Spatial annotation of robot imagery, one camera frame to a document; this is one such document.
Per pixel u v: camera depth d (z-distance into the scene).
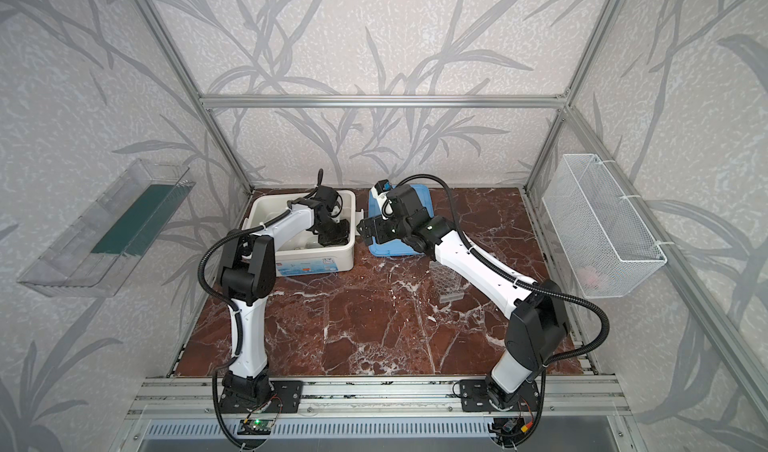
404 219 0.60
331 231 0.89
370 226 0.69
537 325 0.43
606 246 0.61
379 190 0.69
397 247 0.70
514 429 0.73
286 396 0.74
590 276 0.72
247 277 0.56
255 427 0.72
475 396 0.73
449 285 0.93
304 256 0.84
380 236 0.70
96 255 0.64
